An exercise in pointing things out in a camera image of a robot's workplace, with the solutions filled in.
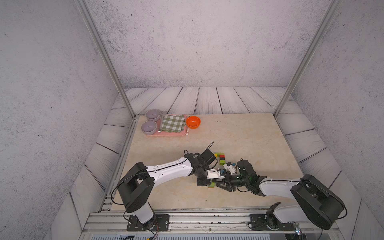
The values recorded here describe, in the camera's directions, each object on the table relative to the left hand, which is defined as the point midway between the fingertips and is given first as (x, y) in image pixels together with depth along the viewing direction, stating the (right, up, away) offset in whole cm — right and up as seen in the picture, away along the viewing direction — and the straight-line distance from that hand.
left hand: (211, 181), depth 81 cm
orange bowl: (-10, +33, +30) cm, 46 cm away
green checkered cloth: (-25, +32, +34) cm, 53 cm away
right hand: (+2, -1, -2) cm, 3 cm away
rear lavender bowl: (-42, +39, +37) cm, 68 cm away
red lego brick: (+8, +10, +15) cm, 20 cm away
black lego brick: (+8, +9, +13) cm, 18 cm away
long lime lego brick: (+7, +12, +15) cm, 20 cm away
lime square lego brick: (+8, +7, +12) cm, 16 cm away
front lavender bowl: (-43, +28, +29) cm, 59 cm away
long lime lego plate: (+1, -3, +1) cm, 3 cm away
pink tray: (-18, +24, +29) cm, 42 cm away
